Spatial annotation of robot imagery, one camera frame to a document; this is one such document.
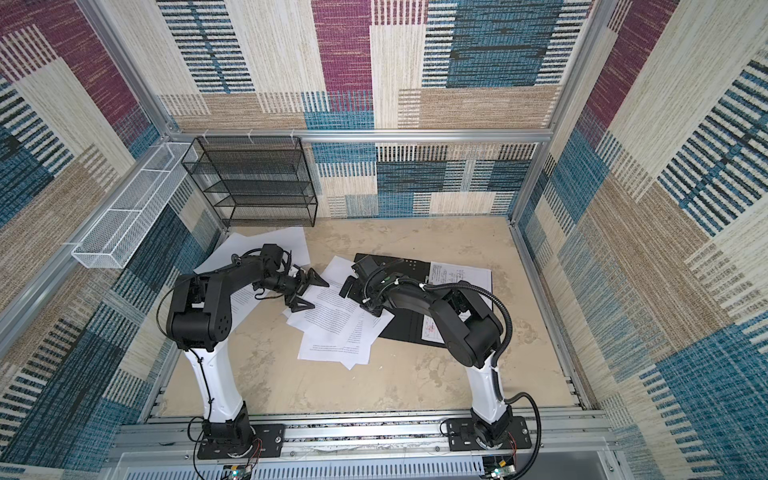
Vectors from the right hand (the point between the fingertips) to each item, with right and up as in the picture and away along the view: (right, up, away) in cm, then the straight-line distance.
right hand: (351, 302), depth 94 cm
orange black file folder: (+17, -7, -1) cm, 18 cm away
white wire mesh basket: (-53, +19, -23) cm, 61 cm away
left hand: (-9, +2, +2) cm, 10 cm away
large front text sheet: (-4, -8, -2) cm, 9 cm away
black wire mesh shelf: (-37, +41, +17) cm, 58 cm away
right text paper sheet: (0, -12, -7) cm, 14 cm away
